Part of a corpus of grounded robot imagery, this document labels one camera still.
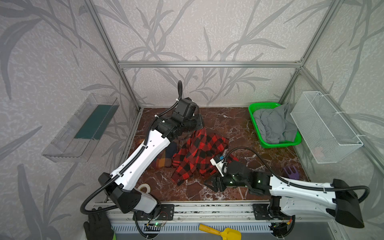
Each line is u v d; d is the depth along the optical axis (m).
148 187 0.82
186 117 0.52
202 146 0.75
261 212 0.74
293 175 0.85
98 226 0.69
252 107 1.12
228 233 0.67
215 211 0.75
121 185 0.39
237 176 0.54
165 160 0.89
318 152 0.73
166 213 0.73
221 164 0.65
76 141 0.63
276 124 1.06
